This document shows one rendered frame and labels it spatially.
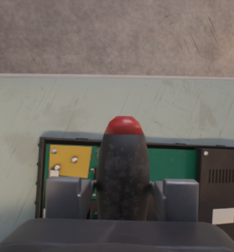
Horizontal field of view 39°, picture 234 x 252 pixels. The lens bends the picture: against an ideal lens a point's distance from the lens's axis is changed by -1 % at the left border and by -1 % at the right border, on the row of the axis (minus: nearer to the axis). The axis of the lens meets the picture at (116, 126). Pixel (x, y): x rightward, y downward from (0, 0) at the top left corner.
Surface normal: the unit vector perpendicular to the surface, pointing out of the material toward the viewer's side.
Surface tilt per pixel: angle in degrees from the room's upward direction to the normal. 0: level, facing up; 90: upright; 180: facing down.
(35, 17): 0
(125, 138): 25
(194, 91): 0
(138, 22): 0
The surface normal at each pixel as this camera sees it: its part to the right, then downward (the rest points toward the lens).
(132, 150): 0.35, -0.23
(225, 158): 0.42, 0.00
